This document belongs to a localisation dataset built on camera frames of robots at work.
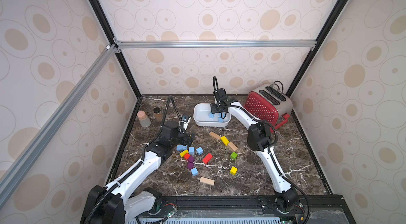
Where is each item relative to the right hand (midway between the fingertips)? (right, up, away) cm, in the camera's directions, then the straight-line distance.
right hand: (222, 106), depth 109 cm
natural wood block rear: (-6, -18, -12) cm, 22 cm away
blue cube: (-17, -35, -27) cm, 47 cm away
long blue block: (-25, -24, -17) cm, 39 cm away
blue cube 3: (-2, -9, -6) cm, 11 cm away
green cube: (+5, -28, -21) cm, 35 cm away
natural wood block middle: (+5, -23, -18) cm, 30 cm away
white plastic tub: (-14, -9, -3) cm, 17 cm away
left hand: (-19, -12, -27) cm, 35 cm away
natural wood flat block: (-11, -39, -28) cm, 49 cm away
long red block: (-11, -30, -20) cm, 38 cm away
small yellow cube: (+3, -34, -26) cm, 44 cm away
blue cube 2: (-7, -6, -4) cm, 10 cm away
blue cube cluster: (-14, -26, -20) cm, 35 cm away
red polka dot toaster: (+26, +2, -18) cm, 32 cm away
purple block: (-20, -32, -23) cm, 44 cm away
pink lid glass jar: (-49, -9, -12) cm, 51 cm away
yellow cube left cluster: (-24, -28, -19) cm, 42 cm away
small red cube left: (-22, -28, -21) cm, 41 cm away
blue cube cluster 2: (-19, -25, -20) cm, 37 cm away
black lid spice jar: (-43, -2, -8) cm, 44 cm away
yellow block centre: (0, -21, -13) cm, 25 cm away
